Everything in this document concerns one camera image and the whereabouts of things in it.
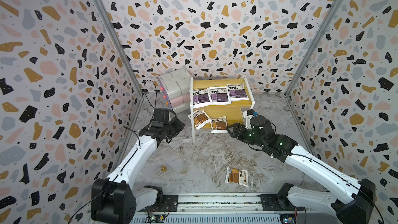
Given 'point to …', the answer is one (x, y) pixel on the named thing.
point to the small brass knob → (164, 168)
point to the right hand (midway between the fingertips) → (228, 130)
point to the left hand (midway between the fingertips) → (186, 123)
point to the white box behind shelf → (176, 85)
